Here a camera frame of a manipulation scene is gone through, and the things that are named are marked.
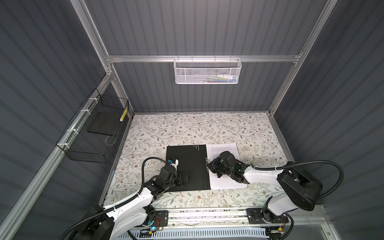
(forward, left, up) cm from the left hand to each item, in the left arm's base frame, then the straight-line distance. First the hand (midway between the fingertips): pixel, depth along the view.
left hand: (184, 176), depth 85 cm
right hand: (+5, -13, +3) cm, 14 cm away
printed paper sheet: (+17, -19, -2) cm, 26 cm away
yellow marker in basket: (+26, +32, +25) cm, 48 cm away
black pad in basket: (+21, +40, +25) cm, 51 cm away
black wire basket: (+12, +45, +25) cm, 53 cm away
